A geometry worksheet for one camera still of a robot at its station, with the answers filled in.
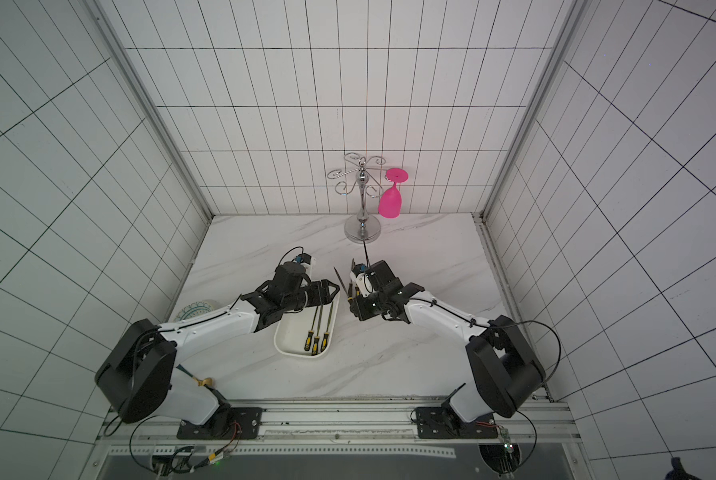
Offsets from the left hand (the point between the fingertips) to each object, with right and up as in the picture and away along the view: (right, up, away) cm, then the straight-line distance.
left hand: (328, 294), depth 86 cm
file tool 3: (-3, -14, 0) cm, 14 cm away
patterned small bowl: (-42, -5, +4) cm, 43 cm away
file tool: (+3, +4, +3) cm, 6 cm away
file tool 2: (-1, -12, +1) cm, 12 cm away
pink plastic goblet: (+20, +30, +13) cm, 38 cm away
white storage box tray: (-11, -11, +3) cm, 16 cm away
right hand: (+5, -4, -1) cm, 7 cm away
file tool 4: (-6, -12, +1) cm, 13 cm away
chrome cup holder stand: (+11, +21, +28) cm, 36 cm away
